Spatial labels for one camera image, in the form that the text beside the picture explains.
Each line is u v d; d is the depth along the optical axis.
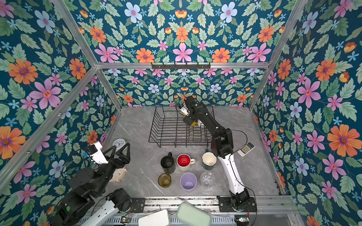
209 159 0.84
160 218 0.66
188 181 0.81
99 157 0.52
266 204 0.75
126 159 0.56
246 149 0.93
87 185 0.42
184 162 0.88
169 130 1.04
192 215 0.69
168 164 0.87
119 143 0.94
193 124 0.92
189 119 0.89
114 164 0.53
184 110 0.91
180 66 0.93
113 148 0.64
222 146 0.61
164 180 0.82
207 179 0.82
